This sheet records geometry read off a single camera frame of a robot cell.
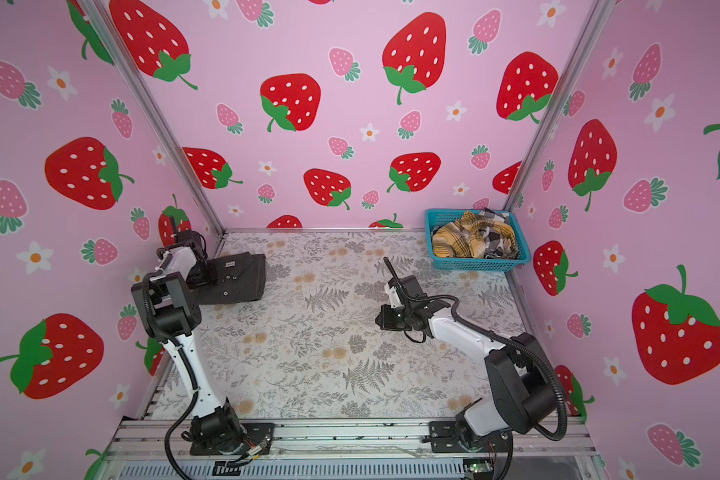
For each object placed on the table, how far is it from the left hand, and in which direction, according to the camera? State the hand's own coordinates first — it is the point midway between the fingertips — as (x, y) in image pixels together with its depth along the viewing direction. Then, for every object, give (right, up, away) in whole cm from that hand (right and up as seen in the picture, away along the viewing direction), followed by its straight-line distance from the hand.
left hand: (205, 281), depth 103 cm
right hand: (+60, -10, -16) cm, 63 cm away
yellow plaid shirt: (+91, +15, +1) cm, 92 cm away
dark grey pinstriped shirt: (+12, +1, +1) cm, 12 cm away
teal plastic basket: (+85, +24, +12) cm, 89 cm away
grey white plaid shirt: (+101, +12, -4) cm, 102 cm away
